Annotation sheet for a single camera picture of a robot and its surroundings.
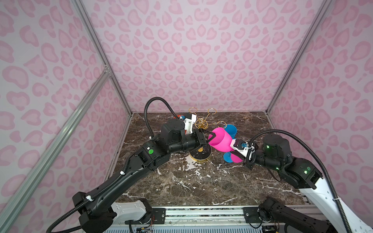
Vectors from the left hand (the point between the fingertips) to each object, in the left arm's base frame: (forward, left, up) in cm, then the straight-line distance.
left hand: (216, 137), depth 56 cm
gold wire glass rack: (+15, +2, -38) cm, 41 cm away
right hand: (0, -8, -9) cm, 13 cm away
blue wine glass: (+23, -15, -25) cm, 38 cm away
